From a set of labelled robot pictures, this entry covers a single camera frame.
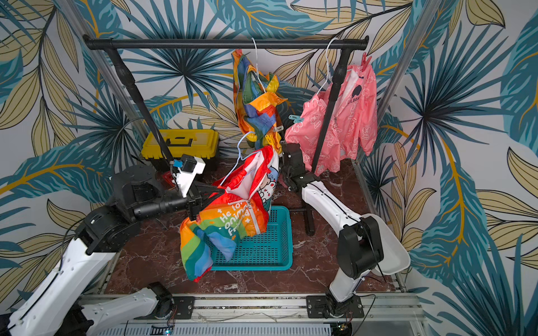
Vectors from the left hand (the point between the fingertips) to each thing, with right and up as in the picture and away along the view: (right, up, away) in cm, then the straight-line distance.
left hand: (220, 195), depth 55 cm
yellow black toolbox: (-23, +22, +50) cm, 59 cm away
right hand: (+14, +15, +29) cm, 35 cm away
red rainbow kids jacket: (+3, -4, +13) cm, 14 cm away
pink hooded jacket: (+46, +26, +30) cm, 61 cm away
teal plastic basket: (+13, -26, +33) cm, 44 cm away
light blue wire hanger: (-5, +18, +67) cm, 69 cm away
